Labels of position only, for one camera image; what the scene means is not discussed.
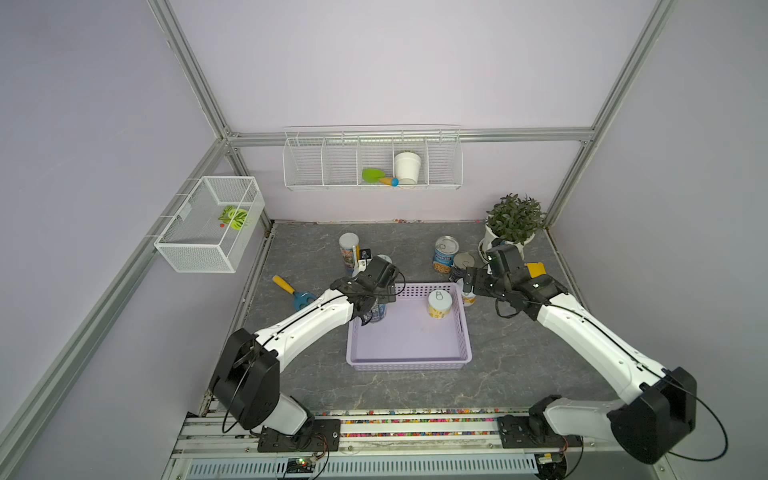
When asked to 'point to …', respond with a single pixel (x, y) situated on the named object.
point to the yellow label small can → (439, 303)
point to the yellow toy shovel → (536, 269)
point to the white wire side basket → (213, 230)
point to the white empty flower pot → (407, 166)
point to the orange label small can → (468, 300)
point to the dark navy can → (461, 262)
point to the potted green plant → (514, 219)
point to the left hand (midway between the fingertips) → (374, 289)
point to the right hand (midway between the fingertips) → (477, 276)
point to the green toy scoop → (373, 175)
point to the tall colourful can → (347, 241)
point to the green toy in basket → (238, 219)
